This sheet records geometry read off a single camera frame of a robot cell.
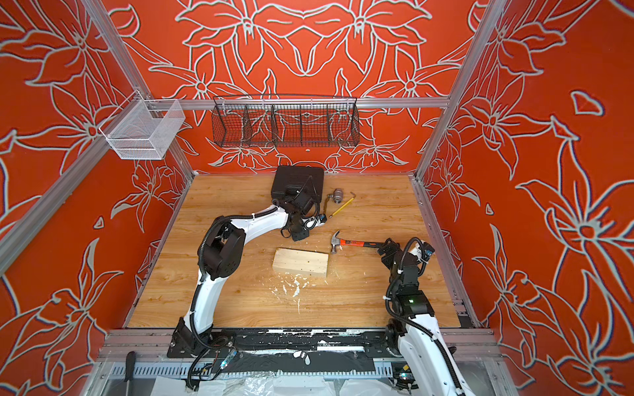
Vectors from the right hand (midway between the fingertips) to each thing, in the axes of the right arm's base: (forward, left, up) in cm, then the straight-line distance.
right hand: (395, 244), depth 81 cm
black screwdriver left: (-35, +80, -12) cm, 88 cm away
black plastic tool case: (+42, +31, -10) cm, 53 cm away
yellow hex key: (+26, +15, -11) cm, 32 cm away
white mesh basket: (+37, +94, +21) cm, 103 cm away
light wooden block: (-3, +29, -9) cm, 30 cm away
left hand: (+14, +33, -11) cm, 37 cm away
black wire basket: (+48, +42, +17) cm, 66 cm away
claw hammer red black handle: (+7, +18, -11) cm, 23 cm away
